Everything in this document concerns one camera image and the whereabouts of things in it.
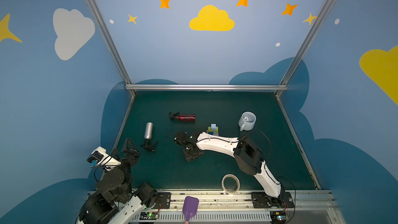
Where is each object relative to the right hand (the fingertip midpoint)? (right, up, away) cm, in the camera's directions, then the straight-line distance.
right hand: (191, 155), depth 89 cm
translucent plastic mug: (+37, +18, +15) cm, 44 cm away
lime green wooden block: (+11, +14, +4) cm, 18 cm away
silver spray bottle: (-27, +10, +5) cm, 30 cm away
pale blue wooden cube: (+13, +16, +2) cm, 21 cm away
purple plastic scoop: (0, -20, -15) cm, 25 cm away
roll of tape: (+24, -13, -11) cm, 29 cm away
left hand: (-24, +13, -27) cm, 39 cm away
